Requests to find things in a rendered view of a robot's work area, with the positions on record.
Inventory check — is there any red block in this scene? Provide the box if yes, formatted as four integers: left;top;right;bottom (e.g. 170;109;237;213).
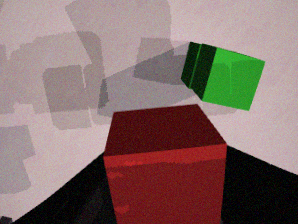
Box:
104;104;227;224

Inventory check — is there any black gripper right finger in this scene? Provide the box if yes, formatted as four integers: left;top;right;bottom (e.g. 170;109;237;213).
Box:
220;145;298;224

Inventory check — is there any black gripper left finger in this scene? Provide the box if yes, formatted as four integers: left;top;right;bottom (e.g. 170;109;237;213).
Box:
11;152;117;224

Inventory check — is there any green block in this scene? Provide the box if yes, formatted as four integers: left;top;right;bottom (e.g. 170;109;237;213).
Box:
190;44;266;111
181;41;201;89

